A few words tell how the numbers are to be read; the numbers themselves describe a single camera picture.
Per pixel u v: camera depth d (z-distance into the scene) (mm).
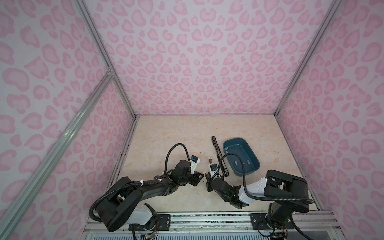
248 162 929
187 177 734
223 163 923
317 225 722
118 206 424
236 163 960
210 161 905
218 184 655
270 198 466
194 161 775
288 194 457
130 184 469
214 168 745
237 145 1007
